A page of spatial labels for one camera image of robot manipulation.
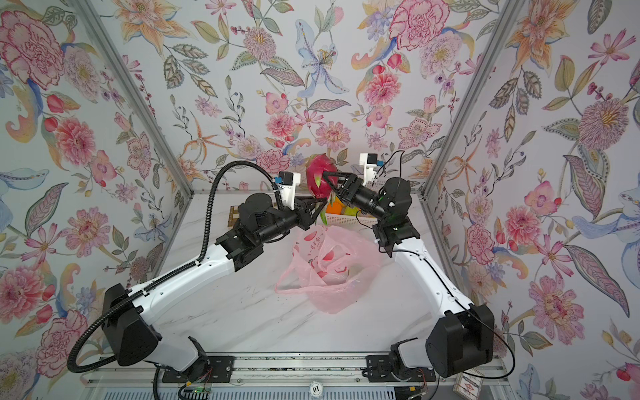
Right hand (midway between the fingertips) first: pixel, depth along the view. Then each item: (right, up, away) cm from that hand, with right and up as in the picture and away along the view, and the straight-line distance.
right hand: (323, 178), depth 65 cm
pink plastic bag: (+5, -29, +28) cm, 40 cm away
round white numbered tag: (-2, -56, +1) cm, 56 cm away
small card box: (+42, -57, +5) cm, 71 cm away
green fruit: (+12, -8, +41) cm, 43 cm away
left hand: (+2, -6, 0) cm, 6 cm away
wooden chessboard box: (-38, -10, +43) cm, 59 cm away
